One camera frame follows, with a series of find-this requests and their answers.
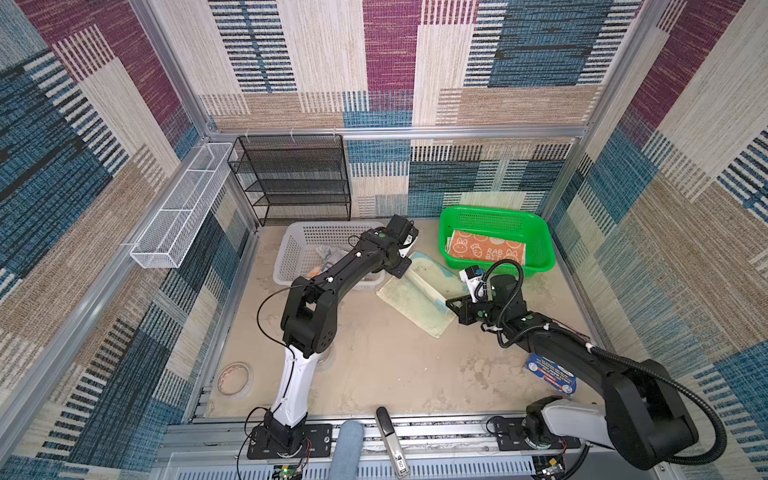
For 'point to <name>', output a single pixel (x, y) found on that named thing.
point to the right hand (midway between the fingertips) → (449, 307)
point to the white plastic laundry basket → (307, 247)
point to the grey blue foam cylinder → (347, 452)
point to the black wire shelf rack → (293, 177)
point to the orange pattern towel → (482, 247)
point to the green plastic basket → (520, 226)
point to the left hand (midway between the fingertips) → (397, 260)
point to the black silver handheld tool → (392, 443)
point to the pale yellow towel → (421, 295)
